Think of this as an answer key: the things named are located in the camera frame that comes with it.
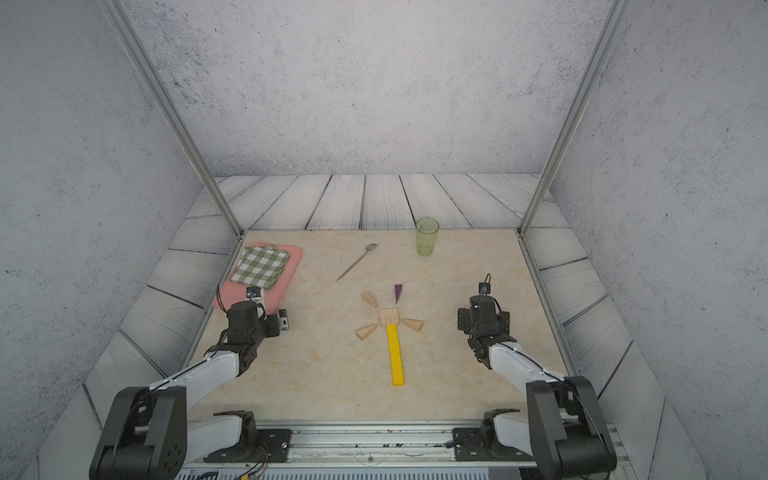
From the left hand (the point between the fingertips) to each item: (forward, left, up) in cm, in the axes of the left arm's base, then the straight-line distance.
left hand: (273, 311), depth 91 cm
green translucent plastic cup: (+29, -49, +2) cm, 57 cm away
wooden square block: (0, -35, -5) cm, 35 cm away
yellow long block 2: (-14, -37, -6) cm, 40 cm away
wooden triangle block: (-5, -27, -5) cm, 28 cm away
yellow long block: (-7, -36, -5) cm, 37 cm away
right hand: (-2, -64, +1) cm, 64 cm away
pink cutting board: (-2, +6, +13) cm, 15 cm away
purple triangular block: (+10, -38, -4) cm, 40 cm away
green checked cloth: (+22, +11, -6) cm, 26 cm away
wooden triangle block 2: (+7, -28, -4) cm, 30 cm away
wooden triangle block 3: (-3, -43, -5) cm, 43 cm away
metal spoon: (+30, -28, -5) cm, 41 cm away
